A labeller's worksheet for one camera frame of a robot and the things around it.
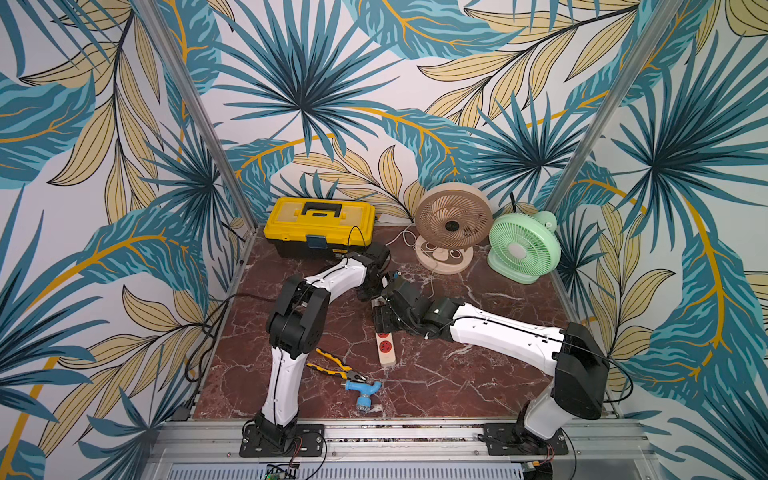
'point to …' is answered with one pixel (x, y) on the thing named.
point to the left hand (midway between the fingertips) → (382, 297)
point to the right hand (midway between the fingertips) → (380, 314)
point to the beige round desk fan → (451, 219)
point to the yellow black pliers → (346, 373)
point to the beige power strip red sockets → (385, 349)
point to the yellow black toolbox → (307, 227)
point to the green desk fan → (524, 246)
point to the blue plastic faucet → (365, 390)
